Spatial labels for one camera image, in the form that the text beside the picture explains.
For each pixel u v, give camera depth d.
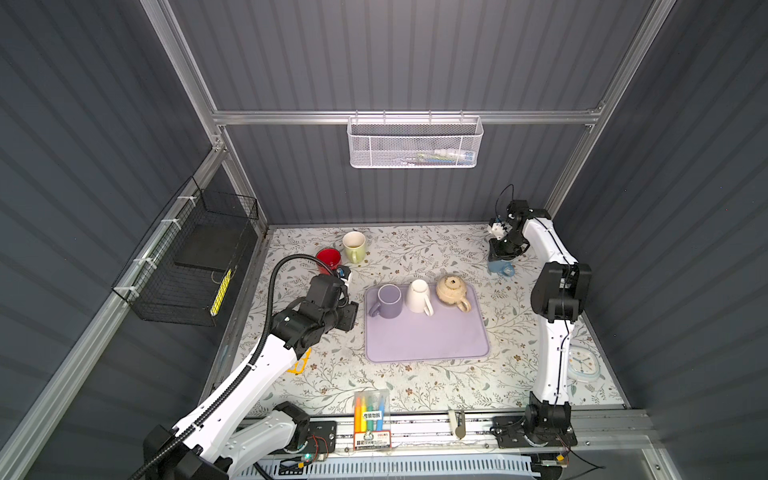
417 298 0.91
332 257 1.03
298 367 0.84
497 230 0.98
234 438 0.51
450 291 0.91
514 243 0.87
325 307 0.58
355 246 1.02
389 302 0.90
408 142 1.24
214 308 0.66
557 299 0.63
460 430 0.74
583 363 0.83
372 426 0.75
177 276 0.71
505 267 1.00
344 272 0.68
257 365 0.46
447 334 0.93
